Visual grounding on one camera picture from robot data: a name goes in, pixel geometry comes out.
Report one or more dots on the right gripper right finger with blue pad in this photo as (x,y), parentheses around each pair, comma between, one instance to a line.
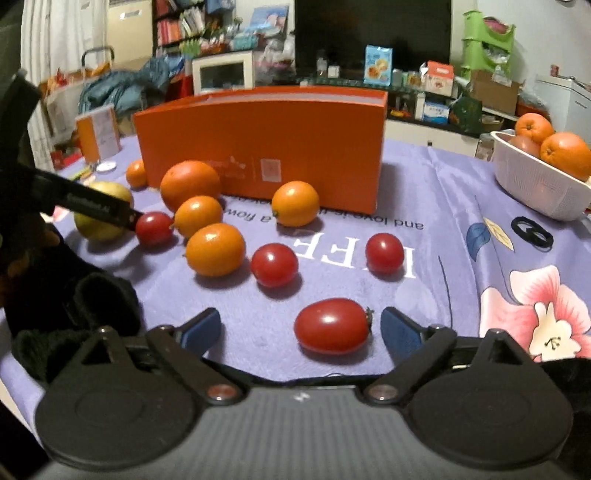
(417,352)

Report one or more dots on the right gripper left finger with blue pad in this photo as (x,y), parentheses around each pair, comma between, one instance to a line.
(180,350)

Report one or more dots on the large oval red tomato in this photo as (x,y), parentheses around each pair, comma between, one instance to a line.
(334,326)

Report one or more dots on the yellow pear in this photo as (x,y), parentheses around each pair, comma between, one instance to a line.
(98,228)

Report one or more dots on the large orange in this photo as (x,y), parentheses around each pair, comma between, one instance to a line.
(188,179)

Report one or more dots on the small white round disc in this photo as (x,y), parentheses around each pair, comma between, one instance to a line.
(105,166)

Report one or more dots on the red cherry tomato right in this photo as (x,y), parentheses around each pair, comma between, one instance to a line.
(385,254)

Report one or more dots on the red cherry tomato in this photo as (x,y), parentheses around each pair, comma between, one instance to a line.
(385,254)
(274,265)

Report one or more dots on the small orange kumquat middle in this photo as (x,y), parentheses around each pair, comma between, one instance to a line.
(215,250)

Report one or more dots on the small orange kumquat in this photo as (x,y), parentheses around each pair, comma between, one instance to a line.
(215,250)
(196,213)
(295,204)

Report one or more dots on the orange white canister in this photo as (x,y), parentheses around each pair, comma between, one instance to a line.
(98,134)

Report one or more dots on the red cherry tomato middle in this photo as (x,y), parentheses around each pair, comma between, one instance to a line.
(274,265)

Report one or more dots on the purple floral tablecloth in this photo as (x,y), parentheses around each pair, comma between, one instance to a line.
(475,259)

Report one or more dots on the small mandarin far left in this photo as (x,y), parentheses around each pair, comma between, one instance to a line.
(136,176)

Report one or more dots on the red cherry tomato hidden left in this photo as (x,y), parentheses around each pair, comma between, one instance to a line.
(154,229)

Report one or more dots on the small orange kumquat upper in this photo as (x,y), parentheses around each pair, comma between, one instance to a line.
(196,213)

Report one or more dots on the blue jacket pile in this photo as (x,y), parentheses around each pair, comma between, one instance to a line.
(130,91)

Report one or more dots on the small orange kumquat right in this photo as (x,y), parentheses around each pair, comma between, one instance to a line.
(295,204)

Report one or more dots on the white air conditioner unit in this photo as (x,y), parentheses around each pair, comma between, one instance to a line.
(129,30)

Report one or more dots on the white tv cabinet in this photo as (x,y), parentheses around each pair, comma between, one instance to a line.
(427,136)

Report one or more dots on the white colander basket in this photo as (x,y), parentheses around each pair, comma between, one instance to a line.
(536,184)

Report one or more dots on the orange cardboard box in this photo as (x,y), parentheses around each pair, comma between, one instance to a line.
(258,139)

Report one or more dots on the red apple in basket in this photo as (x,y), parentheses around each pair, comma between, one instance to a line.
(526,144)

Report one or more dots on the dark bookshelf with books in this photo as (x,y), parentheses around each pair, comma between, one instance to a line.
(190,28)

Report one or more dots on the orange in basket rear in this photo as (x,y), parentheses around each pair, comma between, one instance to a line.
(535,127)

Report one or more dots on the orange in basket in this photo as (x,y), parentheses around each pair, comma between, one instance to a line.
(535,127)
(568,153)

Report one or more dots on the orange in basket front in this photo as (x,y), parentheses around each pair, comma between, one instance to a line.
(568,153)

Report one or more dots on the orange white carton box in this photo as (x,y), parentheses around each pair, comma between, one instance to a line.
(438,78)

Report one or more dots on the brown cardboard box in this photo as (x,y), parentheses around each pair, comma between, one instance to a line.
(495,92)

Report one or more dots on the blue snack box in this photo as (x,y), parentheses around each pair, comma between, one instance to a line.
(378,66)

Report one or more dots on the white small freezer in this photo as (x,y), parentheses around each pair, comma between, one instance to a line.
(568,103)

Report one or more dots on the black television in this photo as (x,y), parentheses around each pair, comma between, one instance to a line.
(416,31)

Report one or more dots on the green plastic stacking shelf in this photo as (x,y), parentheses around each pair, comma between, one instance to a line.
(488,44)

